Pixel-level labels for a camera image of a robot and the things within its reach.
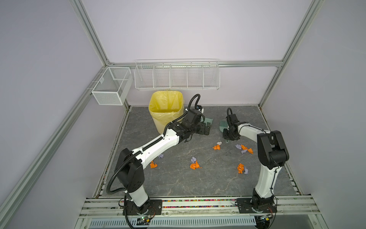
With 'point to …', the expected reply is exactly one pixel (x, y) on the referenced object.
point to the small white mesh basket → (115, 87)
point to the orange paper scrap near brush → (217, 147)
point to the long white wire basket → (177, 74)
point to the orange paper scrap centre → (194, 166)
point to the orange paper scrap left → (152, 166)
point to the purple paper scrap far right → (238, 146)
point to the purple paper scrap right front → (246, 170)
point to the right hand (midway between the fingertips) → (227, 137)
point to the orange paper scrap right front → (240, 168)
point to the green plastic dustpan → (208, 120)
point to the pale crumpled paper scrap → (219, 142)
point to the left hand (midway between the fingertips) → (204, 126)
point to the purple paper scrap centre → (193, 159)
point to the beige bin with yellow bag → (165, 107)
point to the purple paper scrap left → (161, 155)
